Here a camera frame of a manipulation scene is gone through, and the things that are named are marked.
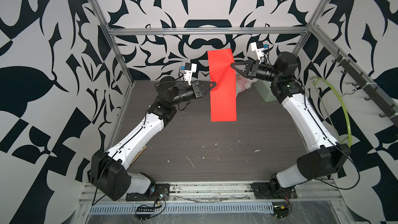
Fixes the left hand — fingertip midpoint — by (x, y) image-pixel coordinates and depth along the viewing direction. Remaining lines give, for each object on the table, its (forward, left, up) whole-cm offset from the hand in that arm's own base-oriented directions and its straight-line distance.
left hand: (215, 82), depth 62 cm
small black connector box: (-40, -29, -44) cm, 66 cm away
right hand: (+5, -7, +4) cm, 9 cm away
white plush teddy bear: (+31, -25, -34) cm, 52 cm away
